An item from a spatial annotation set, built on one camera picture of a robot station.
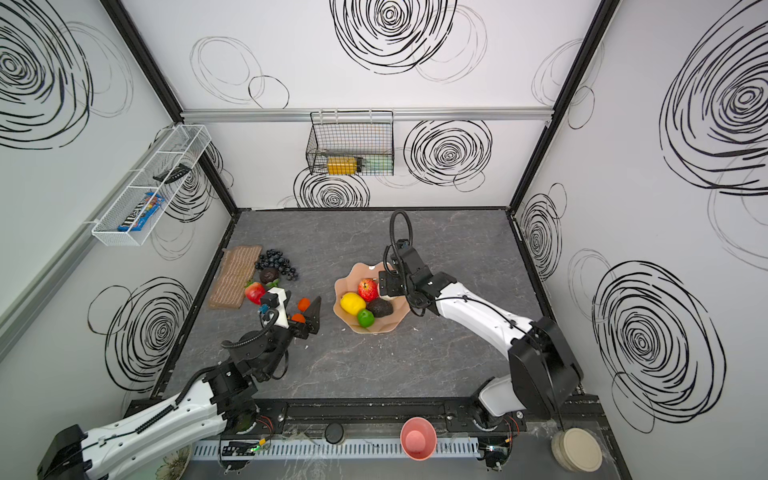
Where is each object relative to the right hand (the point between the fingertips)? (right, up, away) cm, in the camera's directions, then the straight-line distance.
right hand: (391, 276), depth 85 cm
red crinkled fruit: (-7, -5, +6) cm, 10 cm away
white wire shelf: (-64, +40, +6) cm, 76 cm away
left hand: (-21, -4, -10) cm, 24 cm away
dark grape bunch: (-40, +4, +14) cm, 42 cm away
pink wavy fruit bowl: (-13, -4, +9) cm, 16 cm away
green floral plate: (-50, -40, -18) cm, 67 cm away
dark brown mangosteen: (-40, -1, +11) cm, 42 cm away
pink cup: (+6, -37, -14) cm, 40 cm away
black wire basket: (-13, +43, +14) cm, 47 cm away
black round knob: (-12, -31, -22) cm, 40 cm away
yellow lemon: (-11, -8, +1) cm, 14 cm away
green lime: (-7, -11, -2) cm, 14 cm away
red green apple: (-43, -6, +8) cm, 44 cm away
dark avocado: (-3, -9, +2) cm, 10 cm away
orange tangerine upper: (-27, -9, +6) cm, 29 cm away
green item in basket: (-4, +33, +2) cm, 33 cm away
